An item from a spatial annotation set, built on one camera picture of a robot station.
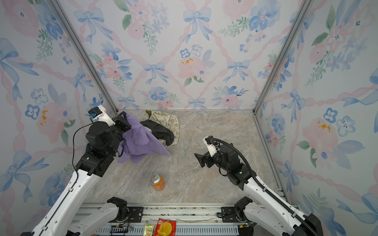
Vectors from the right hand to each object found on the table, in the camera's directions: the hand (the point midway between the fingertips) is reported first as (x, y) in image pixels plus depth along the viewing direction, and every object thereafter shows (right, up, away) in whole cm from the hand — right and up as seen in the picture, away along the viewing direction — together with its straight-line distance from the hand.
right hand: (202, 148), depth 76 cm
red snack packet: (-18, -37, -6) cm, 41 cm away
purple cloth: (-34, +3, 0) cm, 34 cm away
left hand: (-34, +18, -12) cm, 41 cm away
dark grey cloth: (-25, +8, +16) cm, 31 cm away
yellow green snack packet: (-26, -37, -7) cm, 46 cm away
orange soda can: (-23, -17, -2) cm, 28 cm away
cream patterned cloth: (-21, +15, +34) cm, 42 cm away
